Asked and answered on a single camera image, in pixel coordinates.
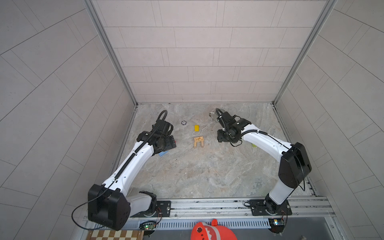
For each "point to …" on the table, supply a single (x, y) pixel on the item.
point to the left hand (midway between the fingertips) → (169, 144)
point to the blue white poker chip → (183, 122)
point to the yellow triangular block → (196, 128)
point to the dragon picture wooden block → (198, 139)
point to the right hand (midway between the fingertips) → (219, 138)
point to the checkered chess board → (122, 234)
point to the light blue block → (161, 154)
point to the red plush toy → (203, 231)
